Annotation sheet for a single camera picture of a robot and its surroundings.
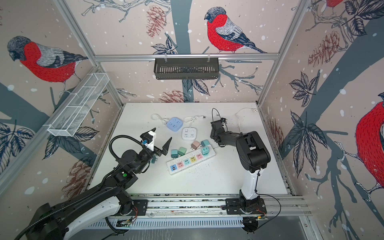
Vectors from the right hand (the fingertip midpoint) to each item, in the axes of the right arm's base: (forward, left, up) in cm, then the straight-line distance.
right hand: (217, 134), depth 102 cm
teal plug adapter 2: (-8, +9, +2) cm, 12 cm away
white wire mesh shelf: (-15, +76, +34) cm, 84 cm away
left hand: (-20, +30, +29) cm, 46 cm away
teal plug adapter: (-17, +27, +4) cm, 33 cm away
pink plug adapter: (-10, +15, +2) cm, 18 cm away
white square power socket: (-2, +20, +3) cm, 20 cm away
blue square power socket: (+5, +30, +4) cm, 31 cm away
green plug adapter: (-15, +23, +2) cm, 28 cm away
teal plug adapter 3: (-16, +9, +7) cm, 20 cm away
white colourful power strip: (-23, +23, +4) cm, 33 cm away
